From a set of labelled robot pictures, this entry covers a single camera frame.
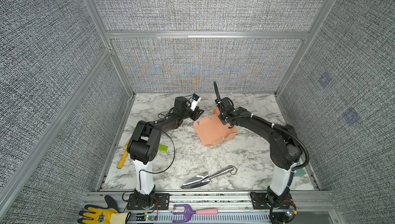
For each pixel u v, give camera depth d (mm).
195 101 842
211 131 1015
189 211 708
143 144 524
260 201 729
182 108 769
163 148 897
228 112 704
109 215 663
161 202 732
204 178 803
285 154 500
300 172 817
